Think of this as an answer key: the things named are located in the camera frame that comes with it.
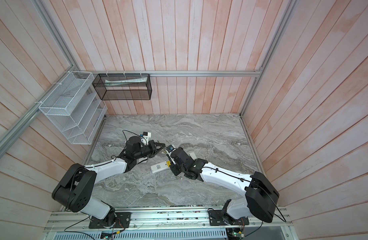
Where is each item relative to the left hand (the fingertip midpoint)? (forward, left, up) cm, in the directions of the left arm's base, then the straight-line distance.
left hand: (166, 147), depth 84 cm
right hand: (-7, -4, -4) cm, 9 cm away
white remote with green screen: (-6, +5, -13) cm, 15 cm away
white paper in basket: (+35, +31, +20) cm, 51 cm away
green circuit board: (-40, +27, -16) cm, 51 cm away
